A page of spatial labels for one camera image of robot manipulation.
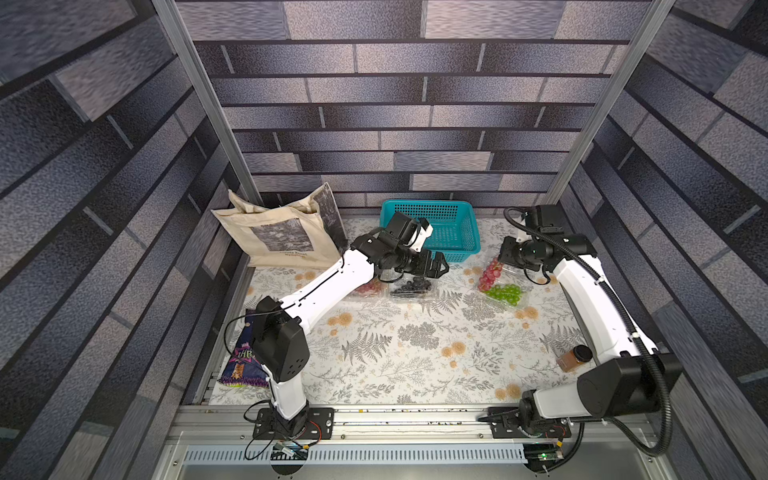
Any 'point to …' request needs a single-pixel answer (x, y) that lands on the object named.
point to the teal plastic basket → (454, 223)
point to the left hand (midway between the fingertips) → (438, 265)
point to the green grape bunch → (510, 293)
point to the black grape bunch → (417, 287)
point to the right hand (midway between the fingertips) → (504, 251)
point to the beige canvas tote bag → (306, 232)
